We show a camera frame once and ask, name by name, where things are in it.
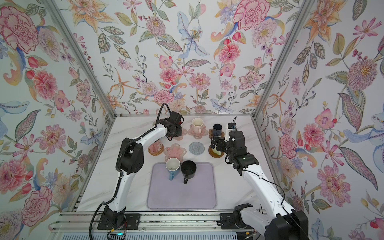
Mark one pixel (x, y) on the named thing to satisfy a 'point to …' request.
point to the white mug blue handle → (172, 165)
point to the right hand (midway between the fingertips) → (218, 137)
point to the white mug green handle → (214, 150)
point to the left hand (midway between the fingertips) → (179, 132)
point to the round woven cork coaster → (156, 153)
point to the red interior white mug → (181, 120)
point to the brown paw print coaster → (211, 133)
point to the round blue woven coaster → (196, 148)
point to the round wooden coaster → (214, 154)
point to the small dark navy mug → (217, 129)
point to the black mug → (188, 168)
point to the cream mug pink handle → (197, 124)
